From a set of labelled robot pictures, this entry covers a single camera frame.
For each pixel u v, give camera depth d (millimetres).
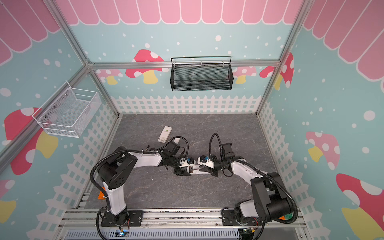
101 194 548
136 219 742
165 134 1076
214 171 760
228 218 741
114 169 507
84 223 745
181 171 825
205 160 723
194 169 855
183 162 775
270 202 427
